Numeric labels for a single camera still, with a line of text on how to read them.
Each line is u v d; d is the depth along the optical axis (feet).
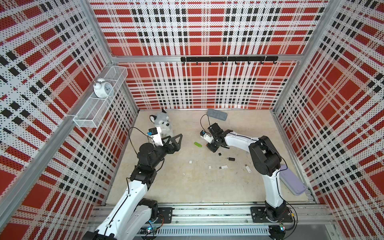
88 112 2.27
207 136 2.98
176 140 2.23
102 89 2.28
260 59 2.91
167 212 2.45
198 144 3.33
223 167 2.98
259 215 2.39
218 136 2.52
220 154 3.14
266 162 1.77
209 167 2.97
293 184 2.72
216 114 3.76
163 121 2.98
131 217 1.83
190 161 3.04
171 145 2.17
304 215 2.47
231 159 3.07
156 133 2.16
